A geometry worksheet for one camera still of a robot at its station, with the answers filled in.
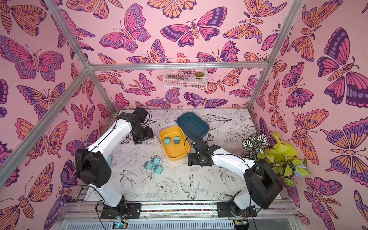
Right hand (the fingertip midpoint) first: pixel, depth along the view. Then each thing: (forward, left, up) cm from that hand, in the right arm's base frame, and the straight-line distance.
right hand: (195, 160), depth 87 cm
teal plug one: (+16, +19, -3) cm, 25 cm away
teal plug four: (-3, +29, -3) cm, 29 cm away
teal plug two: (+16, +13, -3) cm, 21 cm away
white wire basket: (+49, +7, +29) cm, 57 cm away
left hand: (+9, +27, +9) cm, 30 cm away
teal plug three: (0, +25, -2) cm, 25 cm away
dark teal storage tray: (+33, +1, -9) cm, 34 cm away
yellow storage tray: (+8, +13, -4) cm, 16 cm away
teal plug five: (-5, +22, -2) cm, 23 cm away
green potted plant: (-3, -46, +12) cm, 47 cm away
